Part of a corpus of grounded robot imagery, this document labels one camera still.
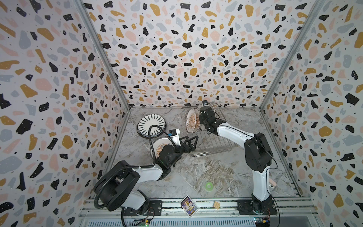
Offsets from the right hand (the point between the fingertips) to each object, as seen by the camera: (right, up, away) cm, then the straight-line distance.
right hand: (202, 110), depth 94 cm
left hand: (-6, -15, -17) cm, 23 cm away
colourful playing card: (-9, -51, -21) cm, 56 cm away
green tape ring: (+3, -45, -12) cm, 47 cm away
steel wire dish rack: (+5, -23, +4) cm, 24 cm away
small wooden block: (+6, -52, -20) cm, 56 cm away
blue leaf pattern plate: (-42, -8, +15) cm, 46 cm away
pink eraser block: (+38, -42, -13) cm, 58 cm away
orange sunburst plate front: (-8, -7, +11) cm, 15 cm away
